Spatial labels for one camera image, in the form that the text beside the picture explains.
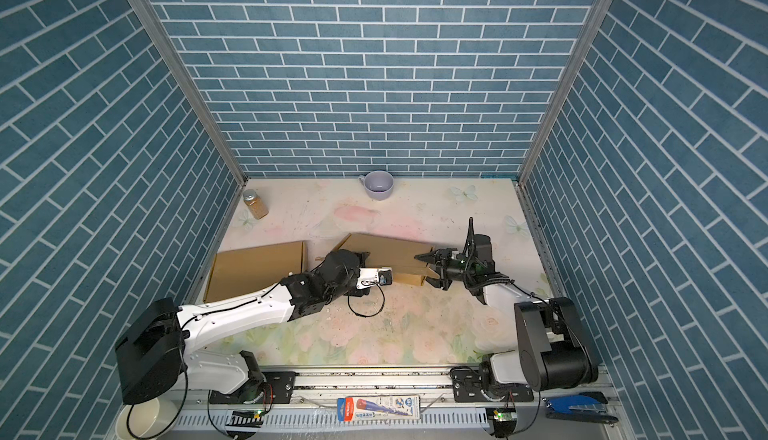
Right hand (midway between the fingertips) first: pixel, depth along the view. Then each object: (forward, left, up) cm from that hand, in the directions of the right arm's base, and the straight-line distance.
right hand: (413, 260), depth 82 cm
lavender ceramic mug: (+38, +16, -9) cm, 42 cm away
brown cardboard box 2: (0, +4, +1) cm, 4 cm away
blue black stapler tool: (-29, -43, -11) cm, 53 cm away
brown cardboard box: (-1, +54, -13) cm, 56 cm away
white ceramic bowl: (-40, +58, -9) cm, 71 cm away
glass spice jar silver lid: (+20, +56, -4) cm, 60 cm away
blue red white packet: (-33, +6, -13) cm, 36 cm away
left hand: (-1, +13, 0) cm, 13 cm away
